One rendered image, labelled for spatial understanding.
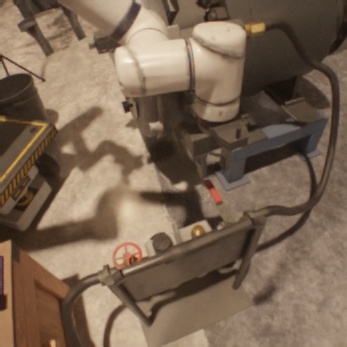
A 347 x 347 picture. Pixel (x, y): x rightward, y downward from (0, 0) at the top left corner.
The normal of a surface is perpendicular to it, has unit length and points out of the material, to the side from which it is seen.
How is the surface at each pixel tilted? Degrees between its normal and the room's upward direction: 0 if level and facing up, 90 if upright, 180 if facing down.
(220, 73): 90
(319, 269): 0
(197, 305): 0
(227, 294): 0
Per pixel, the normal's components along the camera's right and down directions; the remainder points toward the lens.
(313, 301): -0.07, -0.64
